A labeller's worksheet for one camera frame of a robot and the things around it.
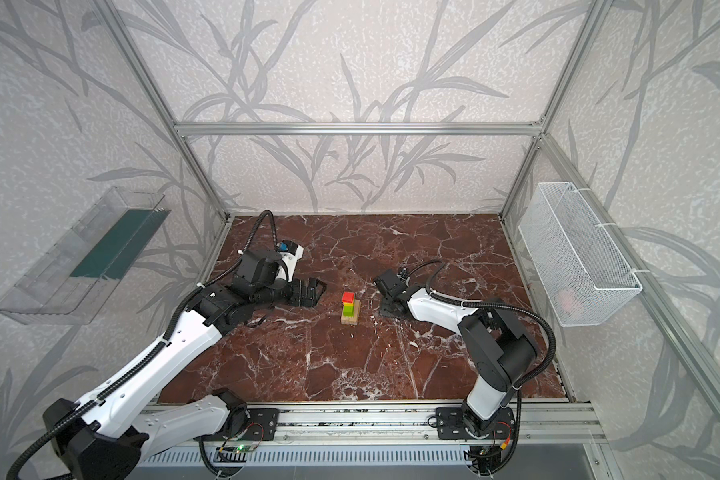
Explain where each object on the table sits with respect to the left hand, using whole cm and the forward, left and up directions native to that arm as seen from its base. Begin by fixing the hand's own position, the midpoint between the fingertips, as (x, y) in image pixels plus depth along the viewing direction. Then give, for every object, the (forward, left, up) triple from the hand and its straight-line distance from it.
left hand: (316, 276), depth 75 cm
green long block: (-1, -7, -19) cm, 20 cm away
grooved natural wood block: (-2, -8, -21) cm, 23 cm away
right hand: (+5, -20, -21) cm, 29 cm away
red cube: (+5, -6, -20) cm, 22 cm away
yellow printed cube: (0, -7, -16) cm, 17 cm away
